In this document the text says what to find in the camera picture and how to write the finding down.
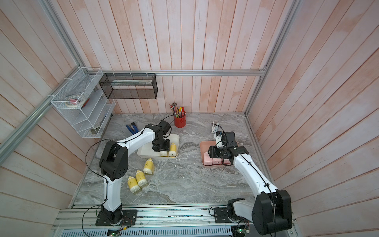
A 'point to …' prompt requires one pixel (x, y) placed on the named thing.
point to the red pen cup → (180, 122)
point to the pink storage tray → (204, 145)
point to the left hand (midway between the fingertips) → (165, 151)
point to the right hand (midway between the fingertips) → (212, 149)
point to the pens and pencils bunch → (178, 113)
